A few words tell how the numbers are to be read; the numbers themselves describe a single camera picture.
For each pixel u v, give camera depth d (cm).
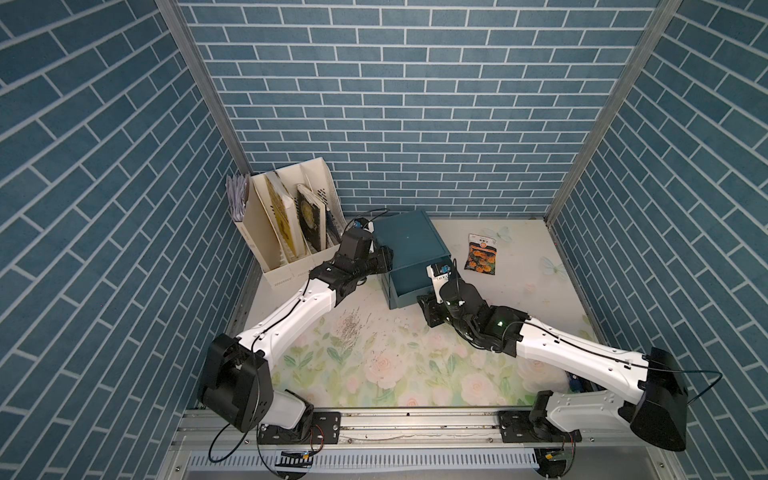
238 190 87
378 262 74
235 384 41
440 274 65
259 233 99
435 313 67
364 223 72
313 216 100
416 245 84
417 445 72
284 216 93
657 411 39
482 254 110
